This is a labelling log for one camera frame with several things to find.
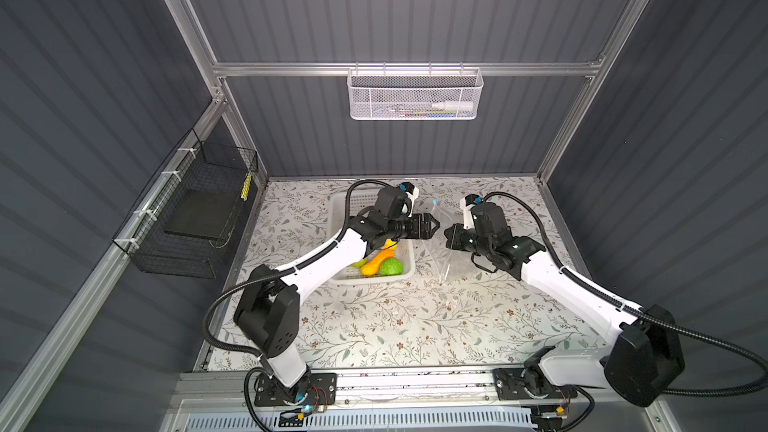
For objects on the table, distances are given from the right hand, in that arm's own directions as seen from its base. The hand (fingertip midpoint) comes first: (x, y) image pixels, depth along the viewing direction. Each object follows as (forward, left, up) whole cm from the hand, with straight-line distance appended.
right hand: (447, 233), depth 82 cm
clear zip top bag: (+3, +2, -18) cm, 18 cm away
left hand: (+2, +5, +2) cm, 6 cm away
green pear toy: (-18, +21, +16) cm, 32 cm away
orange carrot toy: (-3, +22, -13) cm, 26 cm away
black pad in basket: (-1, +62, +12) cm, 63 cm away
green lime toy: (-5, +16, -10) cm, 19 cm away
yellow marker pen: (+10, +56, +9) cm, 58 cm away
